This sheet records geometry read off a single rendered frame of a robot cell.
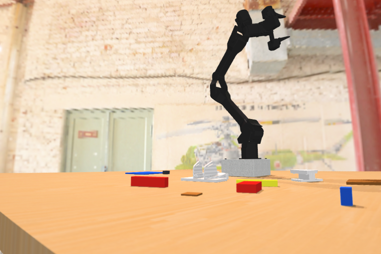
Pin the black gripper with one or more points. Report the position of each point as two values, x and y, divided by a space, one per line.
274 43

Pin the red rectangular block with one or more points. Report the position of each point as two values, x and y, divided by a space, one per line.
249 186
160 182

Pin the yellow flat bar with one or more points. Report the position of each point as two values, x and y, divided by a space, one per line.
270 183

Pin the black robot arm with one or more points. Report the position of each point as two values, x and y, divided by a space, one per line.
251 130

